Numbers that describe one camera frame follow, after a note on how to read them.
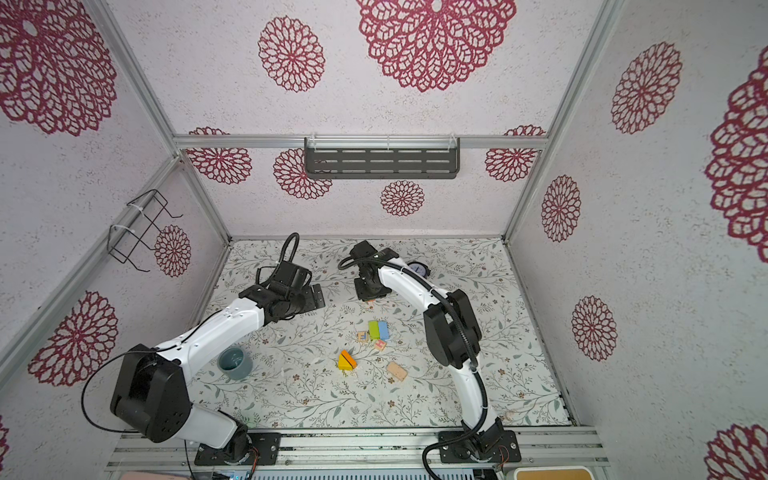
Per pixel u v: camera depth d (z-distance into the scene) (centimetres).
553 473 67
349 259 85
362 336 92
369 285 80
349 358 88
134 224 76
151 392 42
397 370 86
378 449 76
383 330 95
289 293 66
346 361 86
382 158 92
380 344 92
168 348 45
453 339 55
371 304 100
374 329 95
